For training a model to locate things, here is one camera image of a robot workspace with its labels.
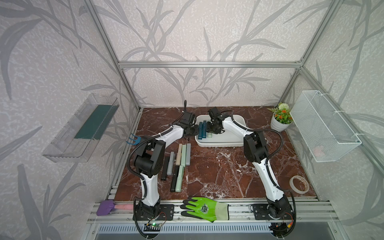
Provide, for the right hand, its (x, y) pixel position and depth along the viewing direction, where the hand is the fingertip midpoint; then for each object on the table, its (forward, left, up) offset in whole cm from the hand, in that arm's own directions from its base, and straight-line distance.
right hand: (207, 129), depth 105 cm
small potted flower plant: (-1, -48, +14) cm, 49 cm away
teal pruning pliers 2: (-2, +2, +3) cm, 4 cm away
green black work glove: (-49, +2, 0) cm, 49 cm away
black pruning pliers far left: (-29, +25, +1) cm, 39 cm away
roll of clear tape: (-37, -51, -2) cm, 63 cm away
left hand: (-5, +7, +6) cm, 10 cm away
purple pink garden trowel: (-48, +52, +1) cm, 71 cm away
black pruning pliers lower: (-34, +19, +1) cm, 39 cm away
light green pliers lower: (-35, +16, +1) cm, 39 cm away
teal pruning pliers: (-7, +5, +1) cm, 9 cm away
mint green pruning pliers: (-7, -1, +2) cm, 7 cm away
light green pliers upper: (-20, +15, +1) cm, 25 cm away
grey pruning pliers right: (-23, +12, 0) cm, 26 cm away
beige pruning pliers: (-21, +18, +1) cm, 28 cm away
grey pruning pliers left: (-28, +22, +1) cm, 36 cm away
